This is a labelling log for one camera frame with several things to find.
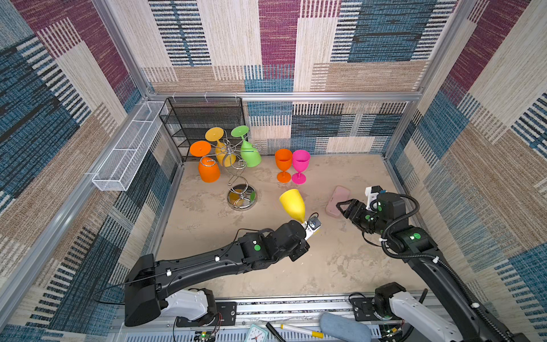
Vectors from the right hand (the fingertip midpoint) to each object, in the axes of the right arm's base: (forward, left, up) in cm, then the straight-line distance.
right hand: (342, 212), depth 75 cm
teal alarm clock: (-33, +30, -18) cm, 48 cm away
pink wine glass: (+30, +12, -5) cm, 33 cm away
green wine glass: (+27, +34, +1) cm, 44 cm away
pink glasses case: (+21, -7, -18) cm, 29 cm away
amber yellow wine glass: (+20, +43, +8) cm, 48 cm away
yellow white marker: (-33, +11, -20) cm, 40 cm away
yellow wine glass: (+4, +17, +1) cm, 17 cm away
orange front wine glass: (+34, +20, -7) cm, 40 cm away
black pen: (-33, +24, -19) cm, 45 cm away
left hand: (-7, +14, -1) cm, 15 cm away
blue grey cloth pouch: (-32, +4, -17) cm, 36 cm away
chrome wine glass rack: (+20, +40, -18) cm, 48 cm away
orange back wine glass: (+17, +49, +6) cm, 52 cm away
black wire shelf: (+53, +66, +3) cm, 85 cm away
